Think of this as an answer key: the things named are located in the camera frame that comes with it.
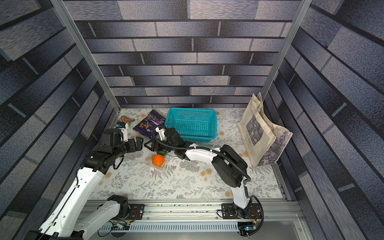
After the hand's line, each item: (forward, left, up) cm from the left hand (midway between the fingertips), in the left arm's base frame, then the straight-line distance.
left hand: (136, 138), depth 75 cm
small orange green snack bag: (+30, +22, -20) cm, 42 cm away
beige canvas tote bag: (+3, -68, -3) cm, 68 cm away
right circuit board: (-36, -56, -23) cm, 70 cm away
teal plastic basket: (+27, -32, -23) cm, 48 cm away
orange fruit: (-4, -9, -16) cm, 19 cm away
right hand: (0, -4, -6) cm, 7 cm away
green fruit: (+1, -12, -18) cm, 21 cm away
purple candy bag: (+27, +1, -17) cm, 32 cm away
